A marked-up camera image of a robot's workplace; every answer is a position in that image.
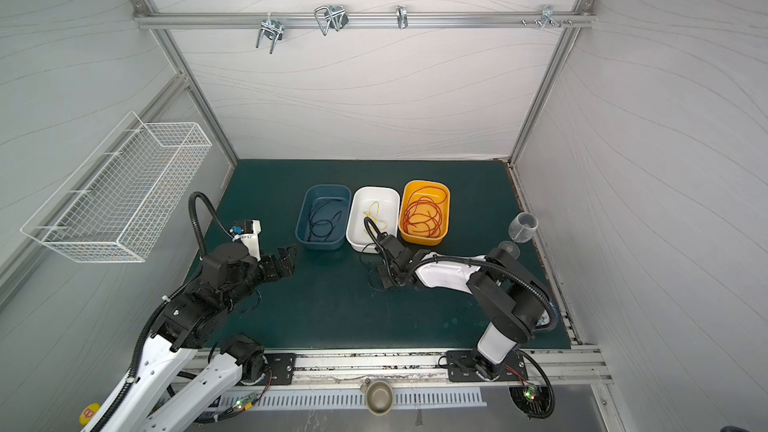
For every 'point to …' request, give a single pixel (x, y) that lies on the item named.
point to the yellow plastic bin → (410, 190)
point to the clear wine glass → (521, 230)
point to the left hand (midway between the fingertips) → (287, 244)
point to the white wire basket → (114, 207)
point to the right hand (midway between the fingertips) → (389, 263)
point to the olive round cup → (379, 396)
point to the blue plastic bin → (324, 216)
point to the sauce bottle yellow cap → (88, 413)
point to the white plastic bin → (381, 204)
